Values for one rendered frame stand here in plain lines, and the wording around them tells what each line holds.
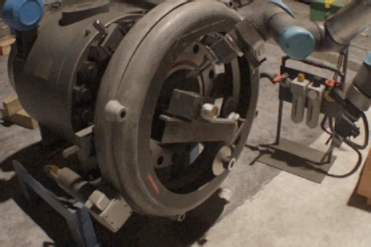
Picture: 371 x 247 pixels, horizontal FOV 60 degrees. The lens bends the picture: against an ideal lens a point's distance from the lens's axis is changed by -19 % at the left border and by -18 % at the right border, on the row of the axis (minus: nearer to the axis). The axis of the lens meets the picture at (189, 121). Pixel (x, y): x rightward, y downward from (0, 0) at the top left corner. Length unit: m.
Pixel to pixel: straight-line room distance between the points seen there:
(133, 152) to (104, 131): 0.09
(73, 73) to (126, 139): 0.38
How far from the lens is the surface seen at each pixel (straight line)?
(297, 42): 0.93
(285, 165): 2.04
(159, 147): 1.27
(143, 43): 0.97
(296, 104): 1.93
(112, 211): 1.06
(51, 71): 1.37
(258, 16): 1.04
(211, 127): 1.21
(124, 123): 0.95
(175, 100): 1.04
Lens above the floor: 1.16
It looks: 28 degrees down
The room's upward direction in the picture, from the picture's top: 1 degrees counter-clockwise
